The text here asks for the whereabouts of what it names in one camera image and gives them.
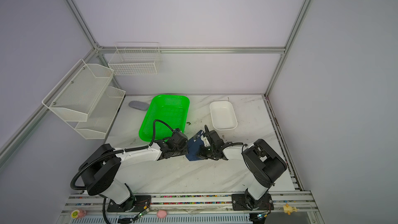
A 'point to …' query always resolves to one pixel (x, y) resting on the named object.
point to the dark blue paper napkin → (194, 144)
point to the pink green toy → (78, 213)
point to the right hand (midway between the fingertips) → (194, 154)
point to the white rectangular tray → (223, 115)
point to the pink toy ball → (161, 213)
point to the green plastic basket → (172, 110)
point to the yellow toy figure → (288, 209)
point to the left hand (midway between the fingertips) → (186, 149)
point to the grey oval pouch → (139, 104)
